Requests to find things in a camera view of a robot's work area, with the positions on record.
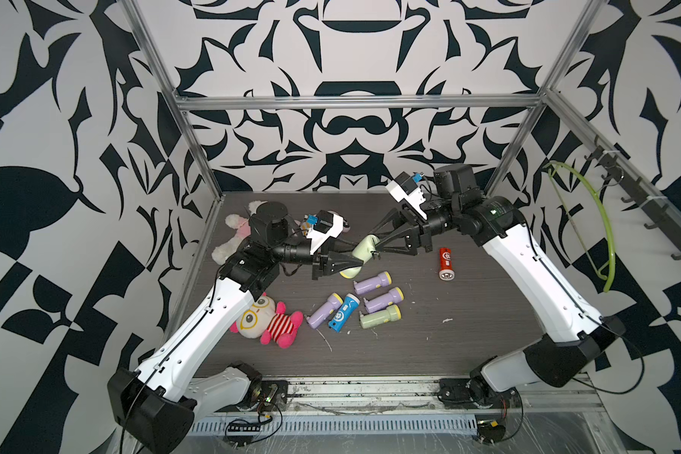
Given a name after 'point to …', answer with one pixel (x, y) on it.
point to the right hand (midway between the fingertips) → (374, 240)
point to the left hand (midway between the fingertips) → (358, 246)
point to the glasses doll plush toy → (268, 321)
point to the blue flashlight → (343, 313)
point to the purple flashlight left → (334, 302)
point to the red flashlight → (446, 272)
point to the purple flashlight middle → (377, 303)
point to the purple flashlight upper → (383, 279)
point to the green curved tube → (609, 284)
